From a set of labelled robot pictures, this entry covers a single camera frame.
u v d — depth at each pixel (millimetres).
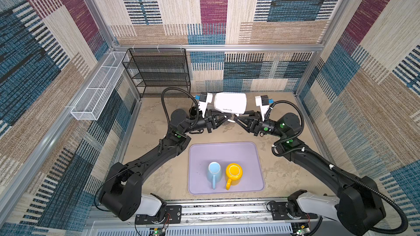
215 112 627
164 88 603
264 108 597
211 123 606
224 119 641
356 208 406
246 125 640
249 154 912
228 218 730
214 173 760
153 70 1082
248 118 611
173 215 735
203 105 607
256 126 597
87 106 700
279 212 729
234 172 762
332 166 465
